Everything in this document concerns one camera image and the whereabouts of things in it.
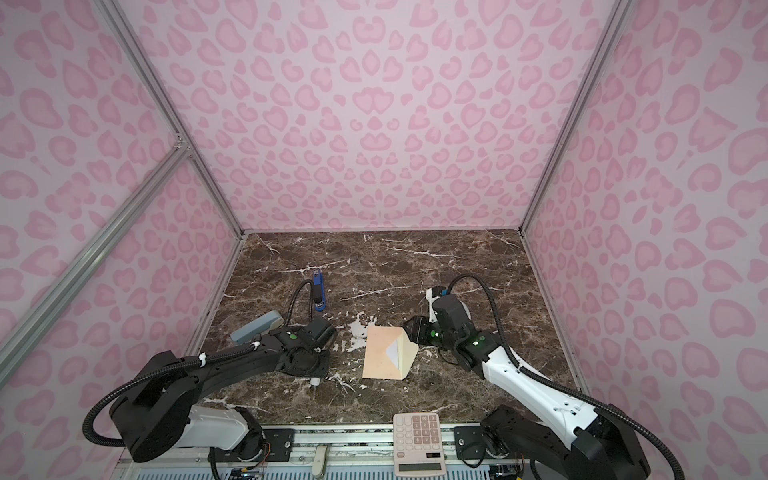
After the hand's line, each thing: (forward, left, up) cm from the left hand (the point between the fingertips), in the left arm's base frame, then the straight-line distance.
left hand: (325, 364), depth 86 cm
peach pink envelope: (0, -15, -1) cm, 15 cm away
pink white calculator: (-20, -25, +1) cm, 32 cm away
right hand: (+5, -24, +13) cm, 28 cm away
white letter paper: (+3, -20, -1) cm, 20 cm away
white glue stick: (-5, +2, +1) cm, 5 cm away
